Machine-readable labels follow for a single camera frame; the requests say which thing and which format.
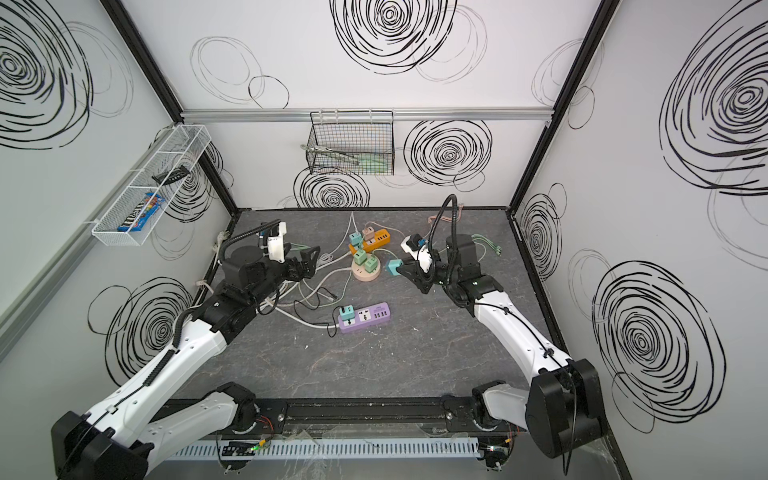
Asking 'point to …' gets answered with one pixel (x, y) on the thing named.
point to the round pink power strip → (361, 274)
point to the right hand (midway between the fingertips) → (402, 262)
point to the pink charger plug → (368, 233)
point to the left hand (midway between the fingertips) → (306, 246)
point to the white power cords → (296, 318)
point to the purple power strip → (365, 317)
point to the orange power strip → (381, 238)
